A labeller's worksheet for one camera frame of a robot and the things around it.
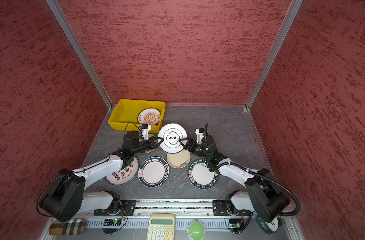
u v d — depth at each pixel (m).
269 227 0.66
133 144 0.66
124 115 1.14
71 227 0.67
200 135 0.78
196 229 0.67
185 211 0.74
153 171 0.86
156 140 0.81
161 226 0.68
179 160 0.89
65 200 0.42
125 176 0.85
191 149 0.73
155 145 0.76
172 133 0.85
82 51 0.89
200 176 0.85
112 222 0.72
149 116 1.10
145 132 0.77
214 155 0.67
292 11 0.72
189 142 0.74
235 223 0.72
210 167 0.64
